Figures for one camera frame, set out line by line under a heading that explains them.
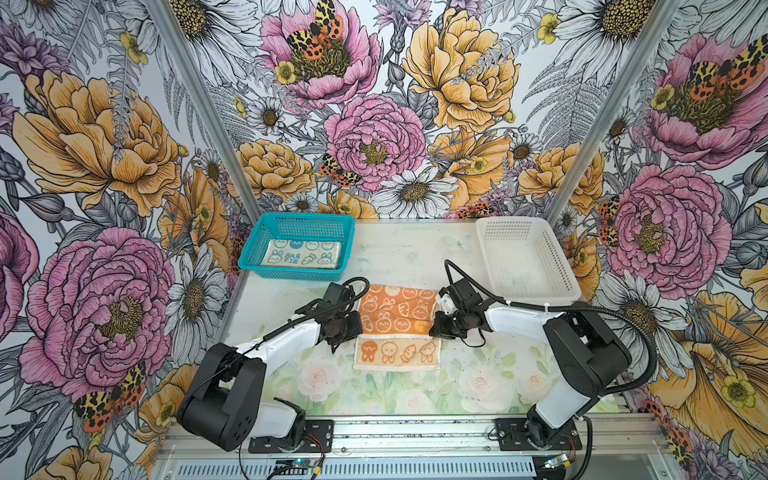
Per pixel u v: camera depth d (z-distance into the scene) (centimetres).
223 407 42
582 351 47
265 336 50
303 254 108
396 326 91
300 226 123
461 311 79
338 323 66
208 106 88
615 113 89
